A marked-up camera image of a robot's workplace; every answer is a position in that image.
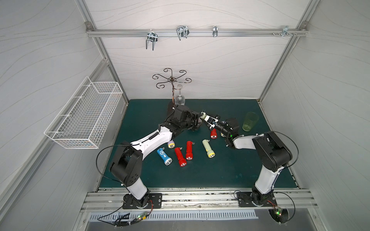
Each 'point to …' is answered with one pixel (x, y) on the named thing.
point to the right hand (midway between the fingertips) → (203, 112)
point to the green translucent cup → (251, 119)
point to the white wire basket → (84, 121)
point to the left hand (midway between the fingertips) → (205, 116)
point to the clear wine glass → (179, 98)
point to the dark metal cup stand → (171, 80)
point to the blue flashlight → (167, 160)
